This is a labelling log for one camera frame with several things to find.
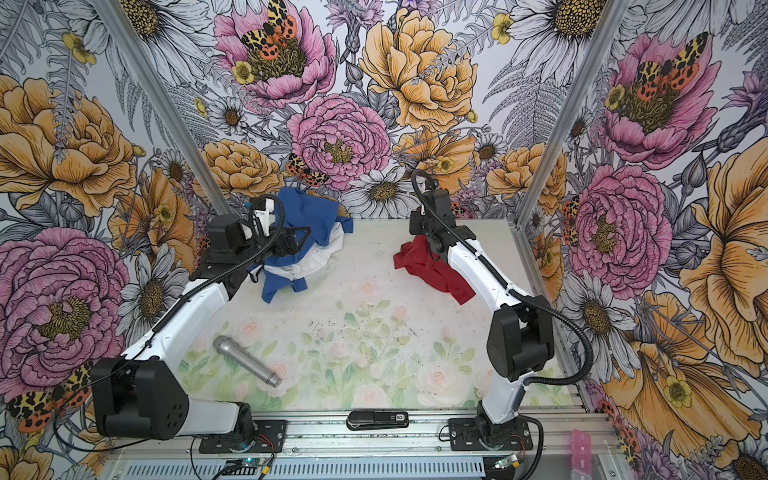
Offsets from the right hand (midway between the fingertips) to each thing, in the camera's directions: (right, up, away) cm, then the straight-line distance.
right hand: (421, 221), depth 88 cm
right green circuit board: (+19, -58, -17) cm, 64 cm away
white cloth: (-38, -12, +19) cm, 44 cm away
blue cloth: (-42, +6, +18) cm, 46 cm away
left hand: (-33, -5, -7) cm, 34 cm away
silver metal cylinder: (-51, -38, -3) cm, 64 cm away
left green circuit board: (-41, -58, -17) cm, 73 cm away
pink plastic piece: (+36, -56, -17) cm, 69 cm away
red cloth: (-1, -11, +6) cm, 12 cm away
